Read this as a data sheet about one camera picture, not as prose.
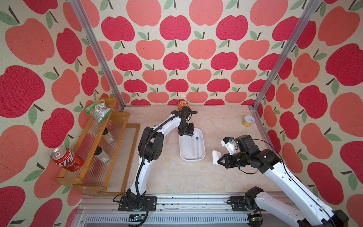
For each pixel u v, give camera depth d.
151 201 0.76
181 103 1.19
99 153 0.68
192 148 0.93
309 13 0.71
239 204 0.73
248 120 1.04
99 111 0.73
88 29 0.77
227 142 0.68
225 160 0.65
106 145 0.81
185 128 0.86
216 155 0.75
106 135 0.75
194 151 0.93
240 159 0.60
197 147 0.96
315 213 0.39
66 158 0.51
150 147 0.58
